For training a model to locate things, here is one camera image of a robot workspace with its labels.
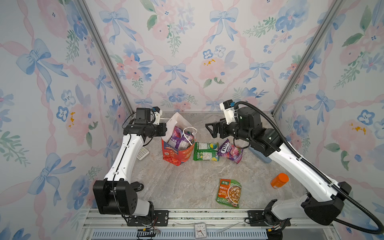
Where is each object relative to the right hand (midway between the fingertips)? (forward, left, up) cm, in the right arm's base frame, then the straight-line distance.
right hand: (212, 120), depth 67 cm
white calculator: (+2, +41, -34) cm, 54 cm away
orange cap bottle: (-16, -36, -28) cm, 49 cm away
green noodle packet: (-20, -11, -36) cm, 43 cm away
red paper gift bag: (-1, +23, -30) cm, 37 cm away
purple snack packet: (+2, +17, -18) cm, 25 cm away
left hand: (+6, +23, -13) cm, 27 cm away
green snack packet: (+4, +1, -33) cm, 34 cm away
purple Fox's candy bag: (+4, -15, -34) cm, 37 cm away
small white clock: (-38, +5, -34) cm, 51 cm away
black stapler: (-19, +39, -34) cm, 55 cm away
